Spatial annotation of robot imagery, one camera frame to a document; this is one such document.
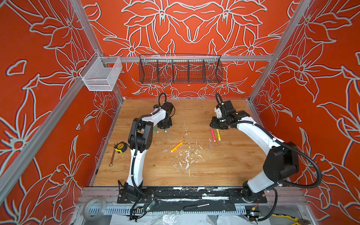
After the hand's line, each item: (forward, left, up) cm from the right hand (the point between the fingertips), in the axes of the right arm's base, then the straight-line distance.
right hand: (209, 123), depth 86 cm
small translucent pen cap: (-11, +29, -14) cm, 34 cm away
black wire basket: (+37, +18, +16) cm, 44 cm away
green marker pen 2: (+4, +29, -13) cm, 32 cm away
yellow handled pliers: (-48, -38, -14) cm, 63 cm away
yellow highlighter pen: (0, -9, -14) cm, 17 cm away
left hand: (+8, +30, -14) cm, 34 cm away
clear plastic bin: (+31, +72, +17) cm, 81 cm away
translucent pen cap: (-8, -2, -15) cm, 17 cm away
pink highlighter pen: (0, -5, -15) cm, 16 cm away
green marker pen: (+4, +36, -12) cm, 39 cm away
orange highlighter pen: (-7, +19, -14) cm, 25 cm away
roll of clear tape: (-42, +66, -11) cm, 79 cm away
